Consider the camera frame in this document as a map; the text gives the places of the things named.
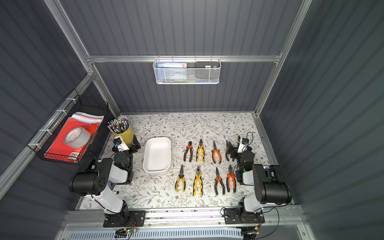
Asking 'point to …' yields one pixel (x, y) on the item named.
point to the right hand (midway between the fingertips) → (237, 143)
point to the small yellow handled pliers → (200, 148)
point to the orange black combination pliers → (230, 176)
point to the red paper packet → (58, 150)
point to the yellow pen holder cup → (128, 135)
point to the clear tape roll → (76, 137)
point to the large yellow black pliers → (198, 175)
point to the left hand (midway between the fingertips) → (127, 138)
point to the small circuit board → (122, 233)
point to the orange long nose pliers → (216, 178)
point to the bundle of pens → (119, 125)
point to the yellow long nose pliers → (181, 176)
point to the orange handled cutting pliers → (213, 151)
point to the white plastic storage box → (157, 158)
